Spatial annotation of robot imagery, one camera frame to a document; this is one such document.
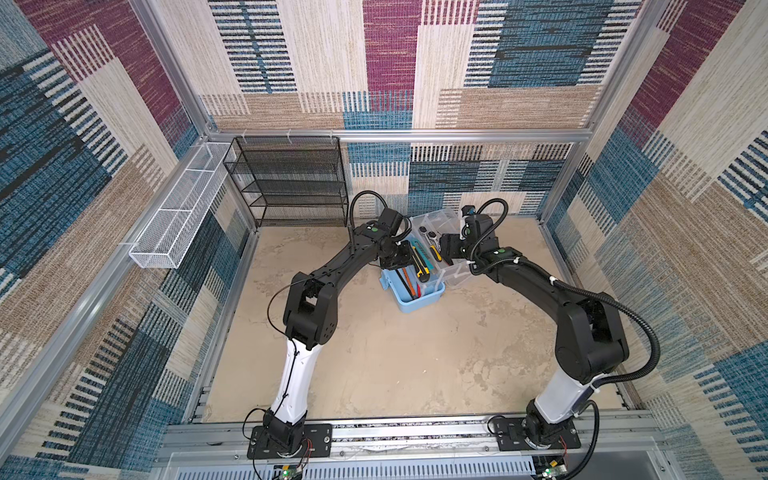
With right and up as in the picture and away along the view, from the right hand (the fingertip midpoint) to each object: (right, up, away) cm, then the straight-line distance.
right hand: (452, 242), depth 92 cm
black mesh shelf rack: (-55, +23, +19) cm, 63 cm away
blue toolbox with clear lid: (-1, +8, +16) cm, 18 cm away
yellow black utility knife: (-9, -9, +1) cm, 13 cm away
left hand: (-12, -5, +2) cm, 13 cm away
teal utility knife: (-8, -3, +4) cm, 10 cm away
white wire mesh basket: (-71, 0, -22) cm, 74 cm away
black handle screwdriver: (-6, +3, +4) cm, 8 cm away
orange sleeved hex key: (-12, -14, +12) cm, 22 cm away
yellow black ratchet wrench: (-5, -2, -1) cm, 6 cm away
